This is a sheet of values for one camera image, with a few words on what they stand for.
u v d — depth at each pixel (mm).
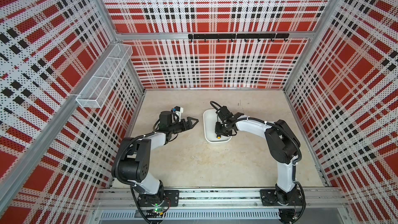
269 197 734
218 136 907
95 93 917
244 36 893
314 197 750
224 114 765
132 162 461
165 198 734
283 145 510
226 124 706
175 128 792
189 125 817
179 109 862
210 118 1014
